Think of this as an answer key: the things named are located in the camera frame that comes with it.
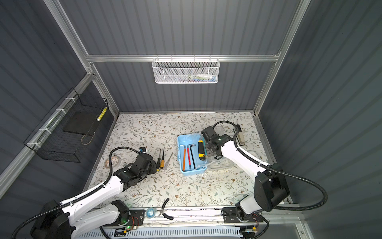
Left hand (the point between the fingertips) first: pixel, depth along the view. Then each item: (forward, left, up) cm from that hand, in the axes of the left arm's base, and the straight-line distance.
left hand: (154, 163), depth 84 cm
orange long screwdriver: (+3, -17, -8) cm, 19 cm away
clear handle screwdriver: (+4, -6, -7) cm, 11 cm away
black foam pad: (+16, +36, +20) cm, 44 cm away
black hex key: (+16, -22, -7) cm, 28 cm away
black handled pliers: (-23, -5, -8) cm, 25 cm away
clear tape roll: (+7, +27, -8) cm, 29 cm away
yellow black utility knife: (+7, -28, +1) cm, 28 cm away
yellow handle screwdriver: (+3, -3, -6) cm, 8 cm away
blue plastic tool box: (+19, -16, -6) cm, 26 cm away
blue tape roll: (-23, +1, -8) cm, 25 cm away
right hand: (+5, -36, +4) cm, 36 cm away
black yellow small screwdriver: (+3, -1, -5) cm, 6 cm away
